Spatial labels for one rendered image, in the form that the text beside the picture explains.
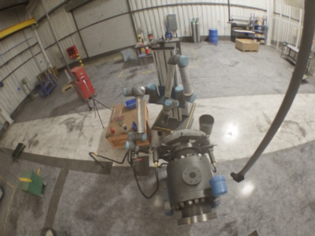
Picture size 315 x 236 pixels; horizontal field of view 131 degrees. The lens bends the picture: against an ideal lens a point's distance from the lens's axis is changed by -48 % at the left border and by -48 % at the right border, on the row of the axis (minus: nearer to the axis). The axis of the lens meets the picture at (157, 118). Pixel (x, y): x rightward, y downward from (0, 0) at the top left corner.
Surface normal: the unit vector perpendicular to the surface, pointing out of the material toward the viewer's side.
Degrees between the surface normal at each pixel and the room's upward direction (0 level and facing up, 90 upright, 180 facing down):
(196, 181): 0
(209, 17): 90
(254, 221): 0
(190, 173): 0
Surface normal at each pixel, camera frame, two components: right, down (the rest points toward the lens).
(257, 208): -0.18, -0.70
